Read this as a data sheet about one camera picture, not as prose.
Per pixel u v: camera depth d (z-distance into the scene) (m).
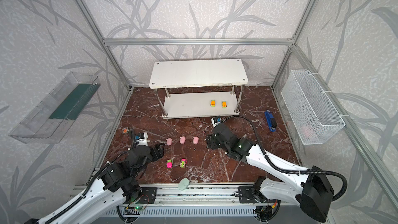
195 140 0.91
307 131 0.73
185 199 0.73
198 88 1.20
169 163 0.82
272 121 0.96
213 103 1.01
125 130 0.96
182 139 0.91
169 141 0.91
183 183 0.75
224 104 0.99
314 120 0.60
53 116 0.64
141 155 0.56
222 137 0.57
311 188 0.39
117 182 0.52
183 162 0.81
